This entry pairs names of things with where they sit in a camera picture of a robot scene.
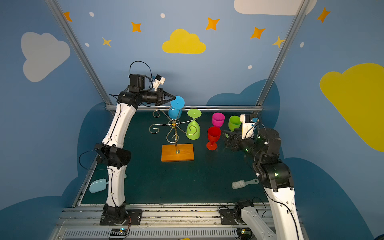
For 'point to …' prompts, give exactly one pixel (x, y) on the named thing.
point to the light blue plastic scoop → (98, 185)
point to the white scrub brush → (238, 184)
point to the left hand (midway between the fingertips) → (174, 96)
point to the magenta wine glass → (218, 119)
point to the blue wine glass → (175, 110)
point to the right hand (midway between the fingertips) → (230, 129)
